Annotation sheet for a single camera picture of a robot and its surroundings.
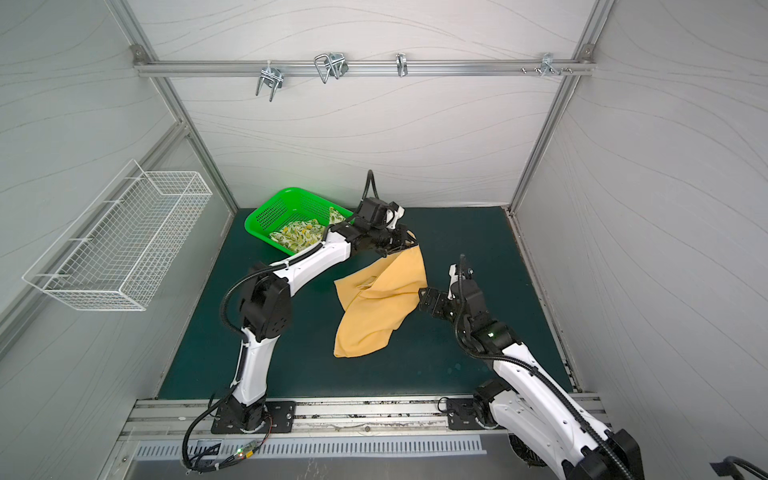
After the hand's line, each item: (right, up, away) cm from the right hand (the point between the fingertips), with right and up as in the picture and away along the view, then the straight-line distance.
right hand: (439, 286), depth 81 cm
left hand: (-3, +13, +5) cm, 14 cm away
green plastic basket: (-51, +20, +35) cm, 65 cm away
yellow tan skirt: (-18, -6, +10) cm, 22 cm away
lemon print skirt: (-46, +14, +24) cm, 54 cm away
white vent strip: (-27, -37, -11) cm, 47 cm away
